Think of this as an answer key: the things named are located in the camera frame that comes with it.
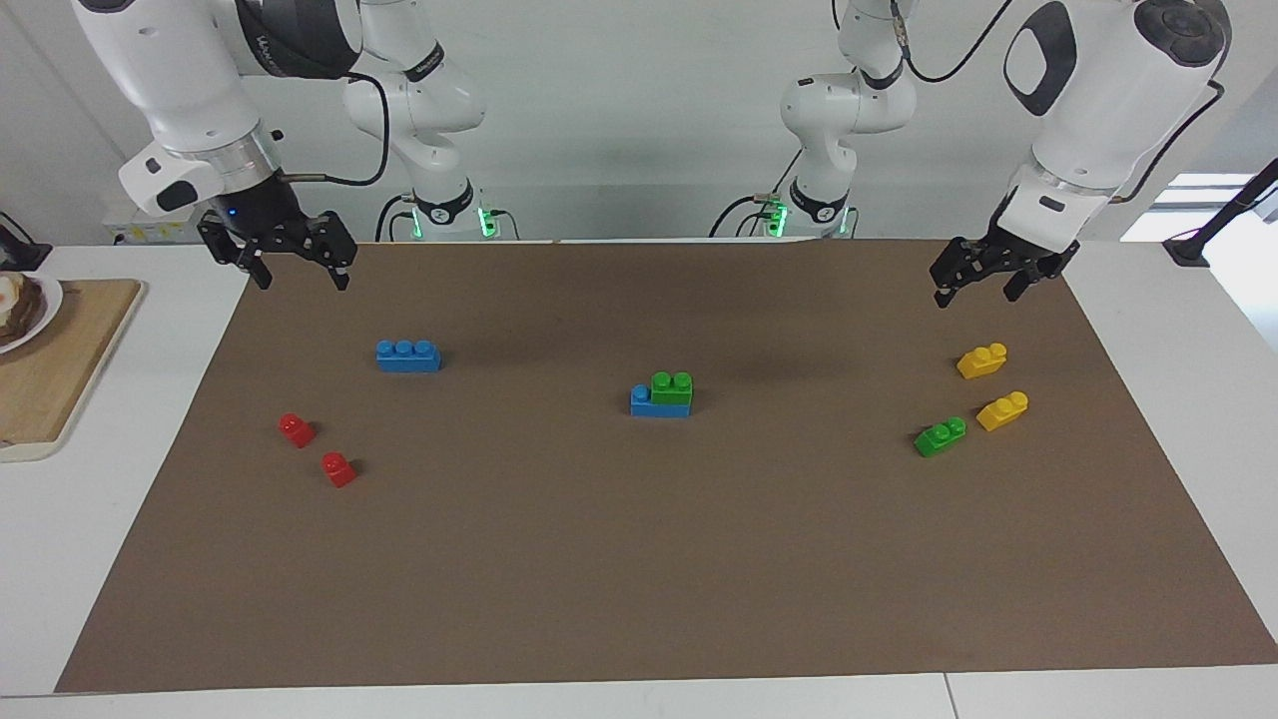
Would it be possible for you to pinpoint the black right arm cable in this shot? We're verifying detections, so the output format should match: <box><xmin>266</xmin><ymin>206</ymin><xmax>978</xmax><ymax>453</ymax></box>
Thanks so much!
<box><xmin>278</xmin><ymin>70</ymin><xmax>391</xmax><ymax>189</ymax></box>

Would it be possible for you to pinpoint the black base cable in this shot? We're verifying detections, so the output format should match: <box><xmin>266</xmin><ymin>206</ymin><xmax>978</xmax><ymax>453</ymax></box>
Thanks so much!
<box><xmin>375</xmin><ymin>194</ymin><xmax>416</xmax><ymax>242</ymax></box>
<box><xmin>709</xmin><ymin>148</ymin><xmax>803</xmax><ymax>239</ymax></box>

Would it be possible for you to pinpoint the black desk device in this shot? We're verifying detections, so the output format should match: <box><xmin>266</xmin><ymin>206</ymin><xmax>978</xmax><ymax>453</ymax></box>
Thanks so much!
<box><xmin>0</xmin><ymin>212</ymin><xmax>53</xmax><ymax>273</ymax></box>

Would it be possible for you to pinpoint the black left base cable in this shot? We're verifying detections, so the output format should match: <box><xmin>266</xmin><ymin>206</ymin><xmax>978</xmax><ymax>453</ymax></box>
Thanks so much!
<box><xmin>709</xmin><ymin>148</ymin><xmax>803</xmax><ymax>239</ymax></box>

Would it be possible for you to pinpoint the white plate with food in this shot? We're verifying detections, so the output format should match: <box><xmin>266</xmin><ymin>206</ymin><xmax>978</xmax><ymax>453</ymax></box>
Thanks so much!
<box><xmin>0</xmin><ymin>272</ymin><xmax>64</xmax><ymax>356</ymax></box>

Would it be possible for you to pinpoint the black clamp stand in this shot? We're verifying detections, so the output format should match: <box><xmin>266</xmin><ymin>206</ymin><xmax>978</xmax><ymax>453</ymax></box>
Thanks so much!
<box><xmin>1163</xmin><ymin>158</ymin><xmax>1278</xmax><ymax>268</ymax></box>

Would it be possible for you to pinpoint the cream tray under board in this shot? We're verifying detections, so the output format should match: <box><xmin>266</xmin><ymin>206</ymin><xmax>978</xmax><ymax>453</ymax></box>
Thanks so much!
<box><xmin>0</xmin><ymin>424</ymin><xmax>76</xmax><ymax>463</ymax></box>

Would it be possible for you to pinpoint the black right base cable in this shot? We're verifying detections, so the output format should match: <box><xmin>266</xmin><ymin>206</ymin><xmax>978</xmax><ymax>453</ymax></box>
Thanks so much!
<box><xmin>375</xmin><ymin>194</ymin><xmax>416</xmax><ymax>242</ymax></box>

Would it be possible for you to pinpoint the brown table mat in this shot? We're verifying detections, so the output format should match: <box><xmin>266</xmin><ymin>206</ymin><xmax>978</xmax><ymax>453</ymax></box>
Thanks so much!
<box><xmin>55</xmin><ymin>240</ymin><xmax>1278</xmax><ymax>693</ymax></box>

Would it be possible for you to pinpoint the yellow two-stud toy block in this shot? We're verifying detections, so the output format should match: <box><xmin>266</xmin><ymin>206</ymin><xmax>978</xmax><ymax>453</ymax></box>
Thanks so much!
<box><xmin>976</xmin><ymin>390</ymin><xmax>1029</xmax><ymax>432</ymax></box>
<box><xmin>957</xmin><ymin>343</ymin><xmax>1008</xmax><ymax>380</ymax></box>

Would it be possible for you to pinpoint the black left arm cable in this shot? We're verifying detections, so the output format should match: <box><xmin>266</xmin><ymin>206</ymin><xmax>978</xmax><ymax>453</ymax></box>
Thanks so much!
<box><xmin>887</xmin><ymin>0</ymin><xmax>1225</xmax><ymax>204</ymax></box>

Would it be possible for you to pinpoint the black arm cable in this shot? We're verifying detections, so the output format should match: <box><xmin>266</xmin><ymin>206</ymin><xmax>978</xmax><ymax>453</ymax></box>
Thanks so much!
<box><xmin>887</xmin><ymin>0</ymin><xmax>1225</xmax><ymax>204</ymax></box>
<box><xmin>278</xmin><ymin>70</ymin><xmax>391</xmax><ymax>189</ymax></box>

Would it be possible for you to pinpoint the wooden cutting board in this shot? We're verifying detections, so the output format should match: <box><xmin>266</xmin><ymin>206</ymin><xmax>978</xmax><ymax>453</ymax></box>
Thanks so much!
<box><xmin>0</xmin><ymin>279</ymin><xmax>144</xmax><ymax>447</ymax></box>

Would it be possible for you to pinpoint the blue three-stud toy block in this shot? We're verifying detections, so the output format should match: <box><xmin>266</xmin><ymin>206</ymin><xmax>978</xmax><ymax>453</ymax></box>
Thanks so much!
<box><xmin>630</xmin><ymin>384</ymin><xmax>692</xmax><ymax>418</ymax></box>
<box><xmin>376</xmin><ymin>340</ymin><xmax>442</xmax><ymax>373</ymax></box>

